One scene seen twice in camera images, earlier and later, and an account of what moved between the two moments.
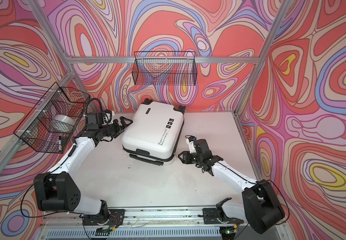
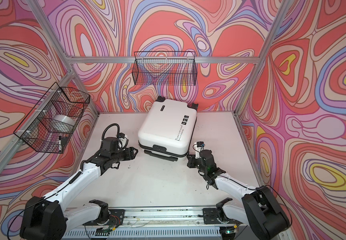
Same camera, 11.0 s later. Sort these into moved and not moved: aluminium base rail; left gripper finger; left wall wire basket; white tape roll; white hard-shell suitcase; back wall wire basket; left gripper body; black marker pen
Moved: left gripper finger; white hard-shell suitcase; left gripper body
Not moved: left wall wire basket; black marker pen; white tape roll; back wall wire basket; aluminium base rail
